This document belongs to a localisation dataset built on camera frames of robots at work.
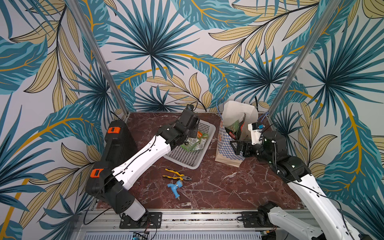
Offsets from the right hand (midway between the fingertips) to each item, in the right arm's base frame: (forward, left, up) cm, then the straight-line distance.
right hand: (238, 141), depth 70 cm
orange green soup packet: (+16, +18, -25) cm, 34 cm away
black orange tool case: (+2, +58, -5) cm, 58 cm away
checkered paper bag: (+25, -7, -10) cm, 28 cm away
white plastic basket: (+6, +22, -28) cm, 36 cm away
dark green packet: (+8, 0, -6) cm, 10 cm away
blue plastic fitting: (-12, +32, -26) cm, 43 cm away
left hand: (+9, +22, 0) cm, 24 cm away
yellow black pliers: (-6, +28, -27) cm, 39 cm away
